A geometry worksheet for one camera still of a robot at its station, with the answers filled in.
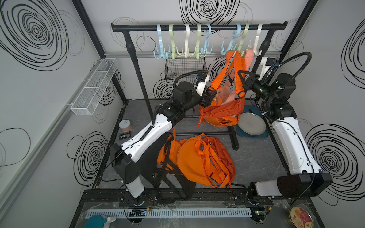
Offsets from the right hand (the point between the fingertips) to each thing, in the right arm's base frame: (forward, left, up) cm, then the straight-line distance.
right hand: (240, 71), depth 61 cm
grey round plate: (+8, -25, -51) cm, 57 cm away
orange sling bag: (-6, +1, -18) cm, 19 cm away
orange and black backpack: (-31, +33, -50) cm, 67 cm away
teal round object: (-53, +63, -42) cm, 92 cm away
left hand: (-2, +11, -8) cm, 14 cm away
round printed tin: (-48, -31, -47) cm, 74 cm away
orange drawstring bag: (-21, +12, -48) cm, 54 cm away
